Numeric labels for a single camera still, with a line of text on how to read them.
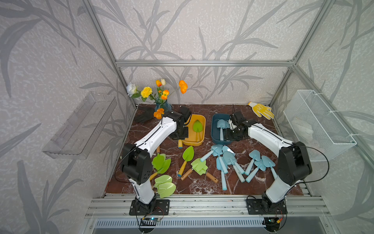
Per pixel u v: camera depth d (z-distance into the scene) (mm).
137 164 456
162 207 728
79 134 691
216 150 929
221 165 866
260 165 865
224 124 1046
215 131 1038
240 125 664
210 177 825
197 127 1050
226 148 933
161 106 1001
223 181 800
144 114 1150
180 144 824
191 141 959
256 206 731
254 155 912
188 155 921
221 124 1054
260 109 1190
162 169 866
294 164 464
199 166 869
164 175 843
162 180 826
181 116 643
